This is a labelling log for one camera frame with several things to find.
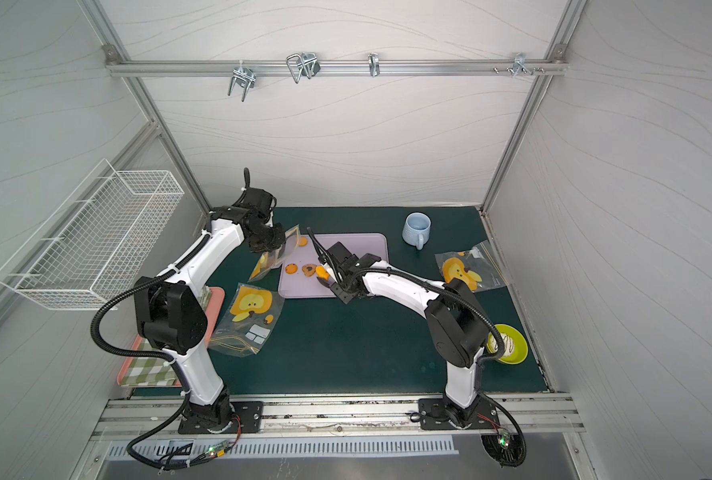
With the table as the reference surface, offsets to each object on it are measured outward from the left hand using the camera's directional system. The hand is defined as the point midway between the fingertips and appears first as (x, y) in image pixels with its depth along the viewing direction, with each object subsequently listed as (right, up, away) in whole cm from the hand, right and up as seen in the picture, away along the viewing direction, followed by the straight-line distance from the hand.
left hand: (281, 243), depth 90 cm
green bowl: (+68, -28, -8) cm, 74 cm away
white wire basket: (-39, +2, -21) cm, 44 cm away
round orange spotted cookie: (0, -9, +12) cm, 15 cm away
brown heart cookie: (+6, -9, +12) cm, 16 cm away
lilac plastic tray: (+2, -12, +11) cm, 17 cm away
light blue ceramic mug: (+45, +5, +19) cm, 49 cm away
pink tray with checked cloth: (-31, -34, -11) cm, 47 cm away
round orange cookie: (+5, 0, +6) cm, 8 cm away
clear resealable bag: (+64, -9, +11) cm, 65 cm away
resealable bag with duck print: (-11, -24, +1) cm, 27 cm away
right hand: (+20, -12, 0) cm, 23 cm away
